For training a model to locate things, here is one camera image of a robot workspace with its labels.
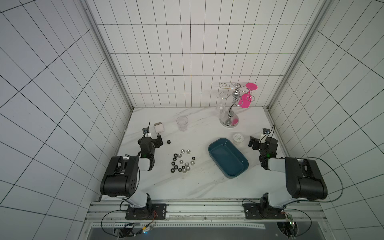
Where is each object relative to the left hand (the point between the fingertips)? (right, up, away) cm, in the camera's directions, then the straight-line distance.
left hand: (151, 137), depth 96 cm
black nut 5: (+20, -19, -8) cm, 28 cm away
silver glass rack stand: (+58, +11, +19) cm, 61 cm away
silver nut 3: (+20, -15, -6) cm, 25 cm away
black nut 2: (+28, -13, -3) cm, 31 cm away
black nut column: (+17, -17, -8) cm, 26 cm away
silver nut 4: (+27, -15, -6) cm, 31 cm away
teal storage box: (+49, -13, -4) cm, 51 cm away
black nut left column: (+16, -14, -4) cm, 21 cm away
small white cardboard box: (+2, +5, +12) cm, 13 cm away
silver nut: (+24, -9, -1) cm, 26 cm away
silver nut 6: (+22, -19, -9) cm, 30 cm away
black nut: (+16, -11, -3) cm, 20 cm away
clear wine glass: (+47, +18, +3) cm, 50 cm away
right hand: (+67, +1, -1) cm, 67 cm away
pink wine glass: (+60, +24, -4) cm, 65 cm away
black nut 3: (+15, -15, -6) cm, 22 cm away
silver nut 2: (+20, -9, -1) cm, 22 cm away
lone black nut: (+11, -3, +3) cm, 12 cm away
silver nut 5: (+24, -18, -8) cm, 31 cm away
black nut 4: (+15, -19, -9) cm, 26 cm away
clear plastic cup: (+20, +10, +10) cm, 24 cm away
